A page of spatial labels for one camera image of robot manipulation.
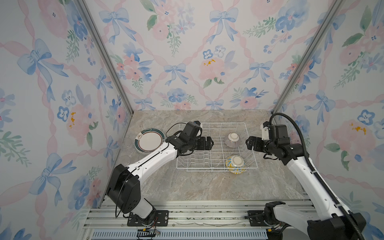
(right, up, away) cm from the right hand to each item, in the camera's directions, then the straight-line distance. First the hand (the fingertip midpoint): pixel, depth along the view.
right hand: (254, 141), depth 79 cm
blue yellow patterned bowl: (-8, -14, +7) cm, 17 cm away
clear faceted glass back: (-77, -3, +21) cm, 80 cm away
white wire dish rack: (-19, -13, +16) cm, 28 cm away
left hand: (-24, 0, +1) cm, 24 cm away
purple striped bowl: (-7, -1, +19) cm, 20 cm away
